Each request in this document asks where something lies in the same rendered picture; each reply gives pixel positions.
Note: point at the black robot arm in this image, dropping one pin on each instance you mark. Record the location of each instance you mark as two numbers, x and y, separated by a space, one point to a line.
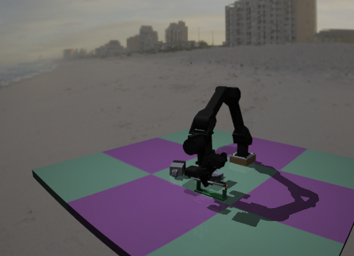
204 121

